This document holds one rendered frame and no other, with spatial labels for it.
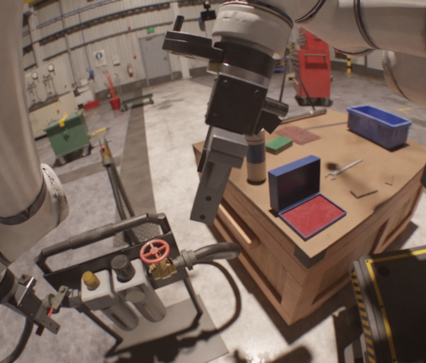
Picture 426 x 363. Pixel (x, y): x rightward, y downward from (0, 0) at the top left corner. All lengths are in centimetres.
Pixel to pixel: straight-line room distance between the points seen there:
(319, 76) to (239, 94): 330
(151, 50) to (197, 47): 996
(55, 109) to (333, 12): 558
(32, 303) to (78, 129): 263
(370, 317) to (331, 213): 31
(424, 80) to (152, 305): 84
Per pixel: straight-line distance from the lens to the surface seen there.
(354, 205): 70
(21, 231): 30
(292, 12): 27
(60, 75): 621
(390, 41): 28
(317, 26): 32
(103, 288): 58
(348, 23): 30
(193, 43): 25
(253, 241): 78
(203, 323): 96
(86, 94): 911
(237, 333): 93
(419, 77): 55
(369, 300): 69
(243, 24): 24
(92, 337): 112
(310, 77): 346
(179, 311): 100
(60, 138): 303
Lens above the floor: 88
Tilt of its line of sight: 32 degrees down
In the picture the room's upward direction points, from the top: 9 degrees counter-clockwise
